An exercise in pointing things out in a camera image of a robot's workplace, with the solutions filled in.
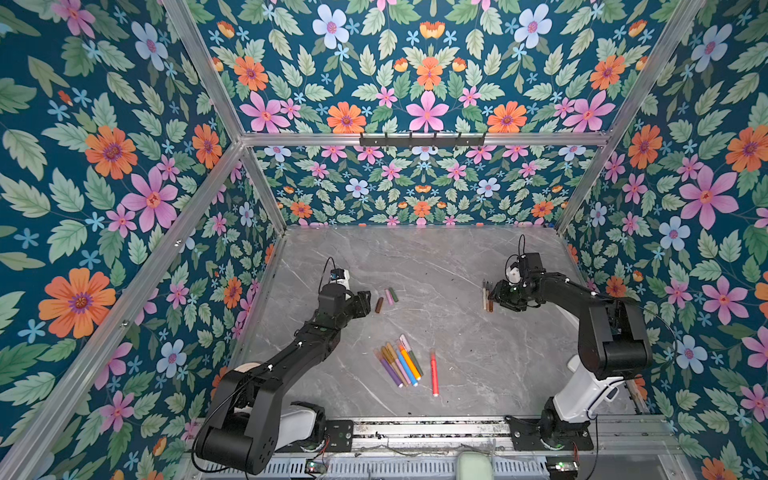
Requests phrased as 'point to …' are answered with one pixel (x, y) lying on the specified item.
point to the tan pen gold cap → (391, 360)
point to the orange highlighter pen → (409, 361)
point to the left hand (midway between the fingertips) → (367, 287)
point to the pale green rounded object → (474, 465)
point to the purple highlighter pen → (388, 368)
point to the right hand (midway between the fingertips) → (495, 296)
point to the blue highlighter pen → (406, 367)
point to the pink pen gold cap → (398, 362)
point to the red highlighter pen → (434, 369)
